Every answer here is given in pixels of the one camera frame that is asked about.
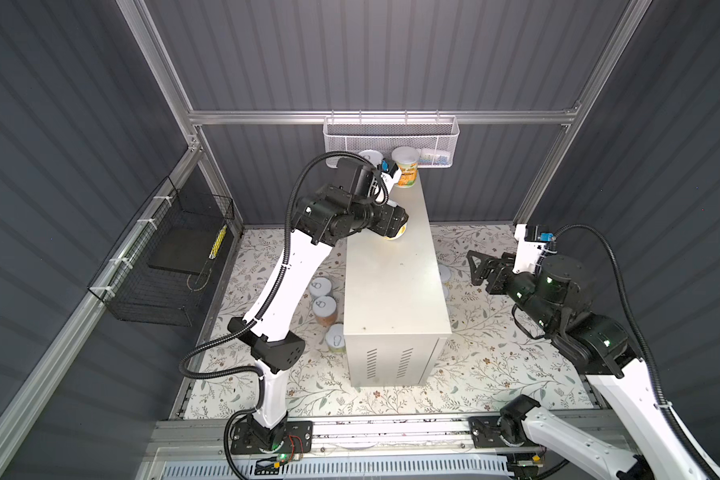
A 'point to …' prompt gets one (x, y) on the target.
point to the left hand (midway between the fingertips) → (392, 209)
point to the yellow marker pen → (218, 242)
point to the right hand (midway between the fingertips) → (489, 256)
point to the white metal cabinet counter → (396, 318)
